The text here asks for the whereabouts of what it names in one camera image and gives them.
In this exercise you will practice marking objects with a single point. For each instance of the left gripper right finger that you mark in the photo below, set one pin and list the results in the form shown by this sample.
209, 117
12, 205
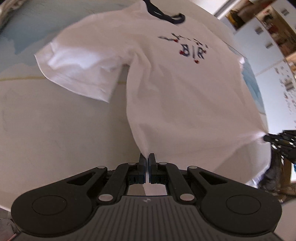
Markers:
187, 187

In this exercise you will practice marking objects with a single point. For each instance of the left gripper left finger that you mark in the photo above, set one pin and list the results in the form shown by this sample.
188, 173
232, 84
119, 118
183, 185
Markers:
105, 187

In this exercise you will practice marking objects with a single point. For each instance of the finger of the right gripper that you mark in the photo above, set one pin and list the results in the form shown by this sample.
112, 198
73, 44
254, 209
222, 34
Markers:
283, 141

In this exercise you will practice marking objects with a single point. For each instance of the white t-shirt navy collar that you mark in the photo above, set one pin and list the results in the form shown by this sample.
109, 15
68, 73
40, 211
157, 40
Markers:
186, 100

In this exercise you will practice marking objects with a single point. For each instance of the white kitchen cabinets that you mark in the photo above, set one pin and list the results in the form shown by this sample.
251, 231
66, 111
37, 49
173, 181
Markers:
265, 31

